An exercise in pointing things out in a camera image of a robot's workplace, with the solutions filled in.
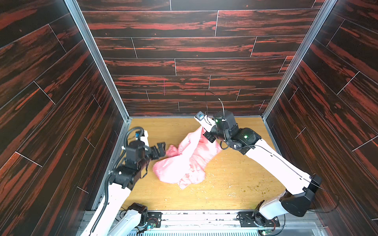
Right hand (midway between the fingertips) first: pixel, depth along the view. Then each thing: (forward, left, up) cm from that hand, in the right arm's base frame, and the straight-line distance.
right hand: (209, 122), depth 72 cm
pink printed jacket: (-15, +12, -20) cm, 27 cm away
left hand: (-9, +25, -8) cm, 28 cm away
